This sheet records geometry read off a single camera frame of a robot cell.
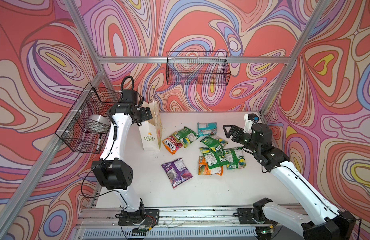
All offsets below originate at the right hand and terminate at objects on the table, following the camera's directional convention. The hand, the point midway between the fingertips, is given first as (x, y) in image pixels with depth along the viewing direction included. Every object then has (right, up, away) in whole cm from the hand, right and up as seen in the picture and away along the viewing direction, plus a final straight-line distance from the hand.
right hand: (229, 131), depth 75 cm
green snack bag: (-5, -17, +15) cm, 23 cm away
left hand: (-46, +9, +8) cm, 47 cm away
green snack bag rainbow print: (+9, -17, +16) cm, 25 cm away
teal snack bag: (-9, +1, +32) cm, 33 cm away
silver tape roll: (-64, +6, -3) cm, 64 cm away
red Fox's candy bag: (-31, -9, +24) cm, 40 cm away
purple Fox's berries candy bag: (-27, -24, +12) cm, 38 cm away
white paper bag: (-42, 0, +11) cm, 44 cm away
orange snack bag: (-12, -22, +12) cm, 28 cm away
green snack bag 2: (-22, -4, +25) cm, 33 cm away
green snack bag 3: (-3, -8, +22) cm, 23 cm away
